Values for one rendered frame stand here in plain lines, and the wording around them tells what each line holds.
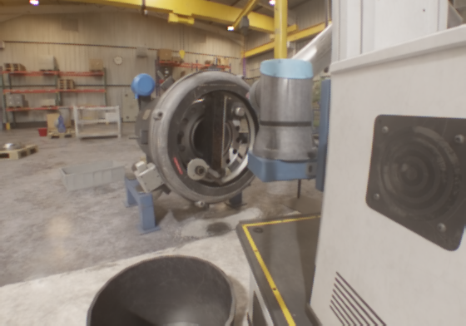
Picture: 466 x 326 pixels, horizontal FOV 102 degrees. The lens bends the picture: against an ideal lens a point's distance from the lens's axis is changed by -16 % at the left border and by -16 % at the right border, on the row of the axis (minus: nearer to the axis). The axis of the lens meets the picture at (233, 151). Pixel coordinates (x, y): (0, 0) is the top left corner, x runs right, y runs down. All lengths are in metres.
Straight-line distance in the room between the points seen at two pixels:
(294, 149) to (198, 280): 0.45
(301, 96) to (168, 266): 0.59
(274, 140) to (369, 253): 0.36
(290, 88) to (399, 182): 0.38
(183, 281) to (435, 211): 0.61
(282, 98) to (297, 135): 0.11
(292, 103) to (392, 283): 0.44
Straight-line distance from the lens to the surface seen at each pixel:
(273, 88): 0.61
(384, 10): 0.67
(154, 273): 0.70
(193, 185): 1.18
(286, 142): 0.59
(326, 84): 0.61
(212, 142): 1.16
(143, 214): 1.52
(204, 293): 0.71
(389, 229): 0.33
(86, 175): 2.61
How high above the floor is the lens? 0.76
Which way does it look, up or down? 10 degrees down
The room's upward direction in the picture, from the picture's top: straight up
